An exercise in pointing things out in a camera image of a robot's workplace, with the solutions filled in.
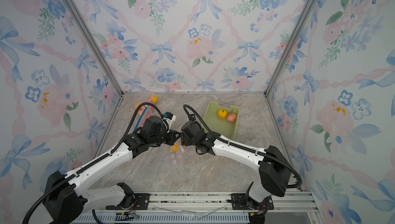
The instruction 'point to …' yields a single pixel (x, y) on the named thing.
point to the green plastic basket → (222, 119)
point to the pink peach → (231, 117)
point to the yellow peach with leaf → (222, 114)
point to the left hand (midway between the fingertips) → (182, 134)
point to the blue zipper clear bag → (145, 112)
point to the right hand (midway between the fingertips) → (188, 134)
